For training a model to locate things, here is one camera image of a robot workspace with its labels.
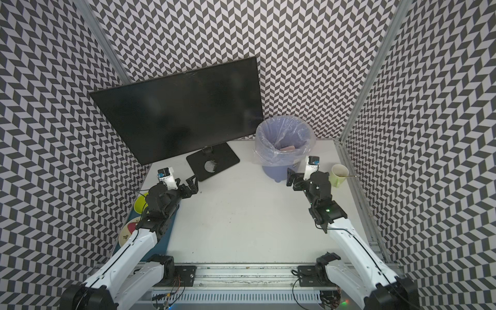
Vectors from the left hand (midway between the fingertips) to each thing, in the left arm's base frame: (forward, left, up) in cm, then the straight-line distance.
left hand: (188, 178), depth 82 cm
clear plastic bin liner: (+22, -43, 0) cm, 48 cm away
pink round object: (-16, +25, -14) cm, 33 cm away
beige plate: (-19, +28, -15) cm, 37 cm away
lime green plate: (-6, +24, -12) cm, 28 cm away
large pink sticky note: (+19, -45, -2) cm, 49 cm away
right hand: (0, -47, +3) cm, 47 cm away
